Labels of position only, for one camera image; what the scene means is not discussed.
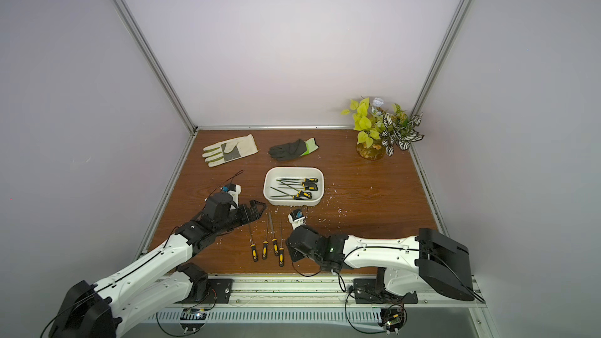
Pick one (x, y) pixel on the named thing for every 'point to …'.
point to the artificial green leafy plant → (393, 127)
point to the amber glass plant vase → (376, 151)
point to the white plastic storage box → (293, 186)
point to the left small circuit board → (192, 319)
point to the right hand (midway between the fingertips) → (287, 239)
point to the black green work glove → (293, 149)
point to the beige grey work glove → (229, 149)
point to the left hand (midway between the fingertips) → (261, 208)
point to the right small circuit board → (392, 318)
